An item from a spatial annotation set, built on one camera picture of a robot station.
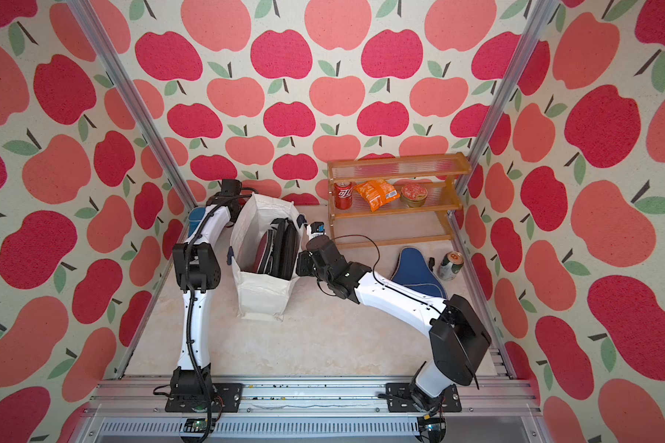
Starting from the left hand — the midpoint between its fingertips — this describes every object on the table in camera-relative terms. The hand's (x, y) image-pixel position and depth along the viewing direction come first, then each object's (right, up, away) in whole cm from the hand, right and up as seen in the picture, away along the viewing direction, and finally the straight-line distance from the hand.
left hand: (224, 212), depth 108 cm
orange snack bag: (+60, +7, -10) cm, 61 cm away
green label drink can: (+83, -19, -18) cm, 87 cm away
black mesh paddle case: (+27, -13, -20) cm, 36 cm away
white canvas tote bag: (+23, -26, -31) cm, 47 cm away
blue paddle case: (+72, -22, -9) cm, 76 cm away
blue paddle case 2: (-13, -2, +2) cm, 13 cm away
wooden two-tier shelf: (+82, +12, +2) cm, 83 cm away
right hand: (+34, -16, -28) cm, 47 cm away
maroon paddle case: (+17, -15, -8) cm, 24 cm away
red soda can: (+47, +5, -15) cm, 50 cm away
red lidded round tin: (+73, +6, -10) cm, 74 cm away
